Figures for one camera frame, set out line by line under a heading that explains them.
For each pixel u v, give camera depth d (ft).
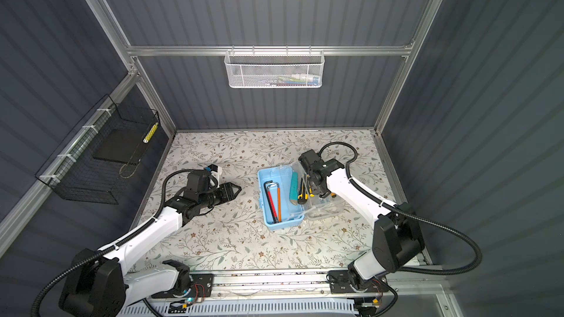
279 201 3.11
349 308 2.31
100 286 1.31
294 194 2.86
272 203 3.06
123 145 2.54
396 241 1.40
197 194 2.11
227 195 2.42
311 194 2.69
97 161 2.38
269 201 3.07
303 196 2.83
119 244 1.47
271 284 2.48
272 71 3.65
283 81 2.99
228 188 2.46
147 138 2.63
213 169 2.54
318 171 1.96
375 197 1.56
